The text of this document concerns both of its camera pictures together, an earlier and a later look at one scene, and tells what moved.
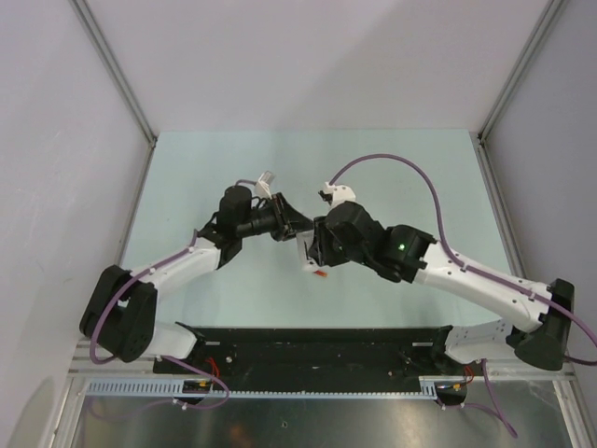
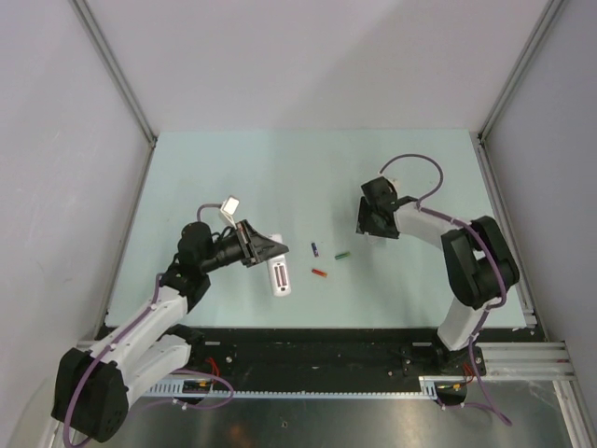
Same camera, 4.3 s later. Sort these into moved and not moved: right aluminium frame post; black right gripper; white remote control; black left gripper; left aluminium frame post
Moved: black left gripper; white remote control; black right gripper
Not moved: right aluminium frame post; left aluminium frame post
